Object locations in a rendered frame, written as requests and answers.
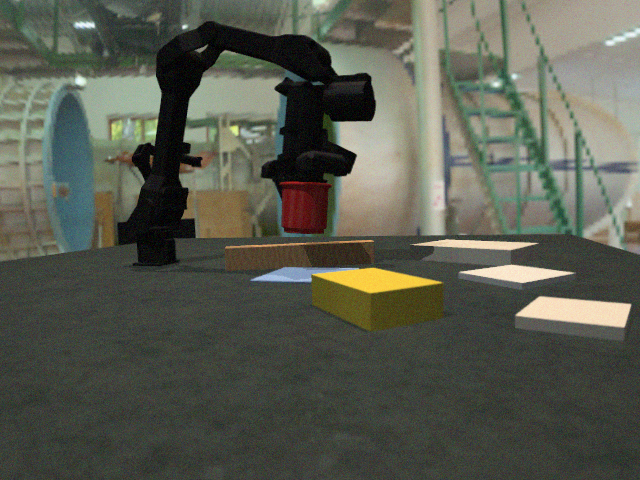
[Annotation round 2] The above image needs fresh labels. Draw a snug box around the dark red cup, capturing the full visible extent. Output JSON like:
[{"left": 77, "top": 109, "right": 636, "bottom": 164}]
[{"left": 279, "top": 182, "right": 332, "bottom": 234}]

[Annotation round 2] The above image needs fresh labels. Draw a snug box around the brown wooden flat bar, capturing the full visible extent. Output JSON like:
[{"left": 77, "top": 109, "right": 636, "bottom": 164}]
[{"left": 224, "top": 240, "right": 375, "bottom": 271}]

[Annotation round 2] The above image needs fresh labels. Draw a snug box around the yellow rectangular block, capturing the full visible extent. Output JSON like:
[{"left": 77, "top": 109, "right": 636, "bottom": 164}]
[{"left": 311, "top": 268, "right": 444, "bottom": 332}]

